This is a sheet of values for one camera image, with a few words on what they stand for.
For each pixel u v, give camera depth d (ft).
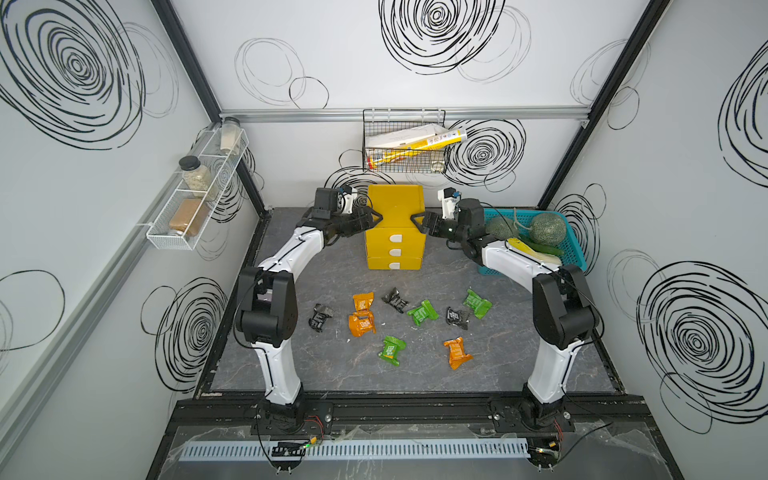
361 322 2.92
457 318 2.92
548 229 3.18
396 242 2.92
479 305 3.07
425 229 2.71
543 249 3.20
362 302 3.07
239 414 2.40
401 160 2.84
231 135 2.83
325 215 2.42
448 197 2.71
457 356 2.71
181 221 2.16
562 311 1.66
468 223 2.40
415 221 2.84
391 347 2.73
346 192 2.76
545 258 3.19
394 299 3.07
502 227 3.26
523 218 3.26
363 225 2.65
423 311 2.99
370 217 2.71
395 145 2.85
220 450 2.52
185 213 2.19
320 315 2.95
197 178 2.32
